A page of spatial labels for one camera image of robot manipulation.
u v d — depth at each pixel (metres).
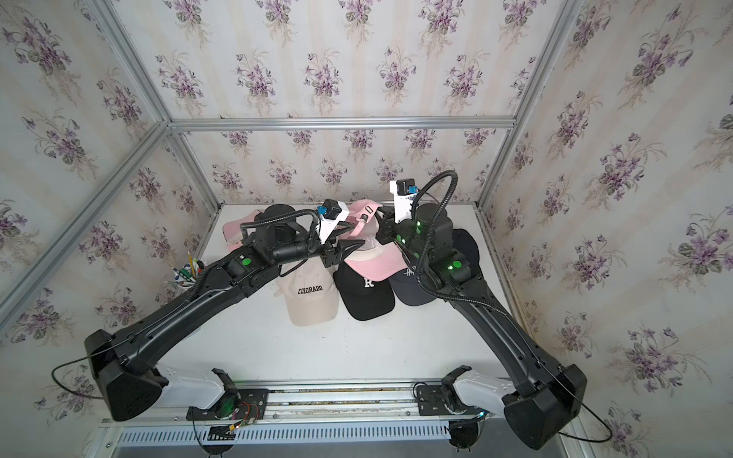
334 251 0.56
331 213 0.52
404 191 0.55
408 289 0.94
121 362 0.38
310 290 0.88
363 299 0.91
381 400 0.75
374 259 0.77
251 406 0.72
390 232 0.60
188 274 0.87
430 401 0.73
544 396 0.37
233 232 1.07
